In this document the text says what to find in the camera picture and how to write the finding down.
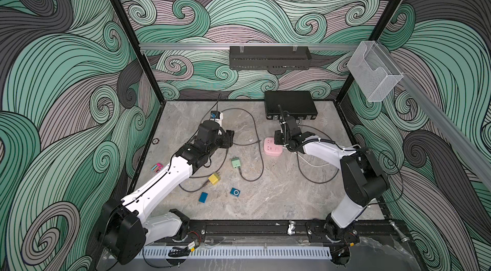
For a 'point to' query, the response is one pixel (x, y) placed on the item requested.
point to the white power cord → (313, 164)
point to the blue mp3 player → (234, 192)
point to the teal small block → (203, 197)
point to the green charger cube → (236, 162)
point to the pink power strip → (270, 149)
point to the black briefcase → (299, 104)
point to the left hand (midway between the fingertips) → (227, 129)
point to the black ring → (155, 139)
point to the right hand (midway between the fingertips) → (275, 135)
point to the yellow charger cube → (214, 178)
